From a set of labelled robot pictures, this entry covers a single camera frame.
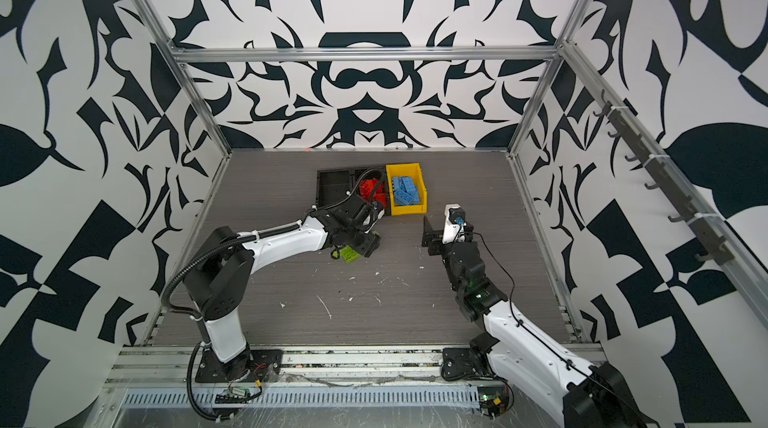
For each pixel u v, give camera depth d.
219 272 0.48
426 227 0.78
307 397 0.71
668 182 0.56
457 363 0.74
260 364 0.73
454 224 0.66
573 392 0.42
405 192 1.03
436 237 0.71
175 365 0.76
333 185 1.02
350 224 0.71
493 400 0.71
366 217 0.76
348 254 0.79
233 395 0.69
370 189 1.01
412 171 1.08
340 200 0.73
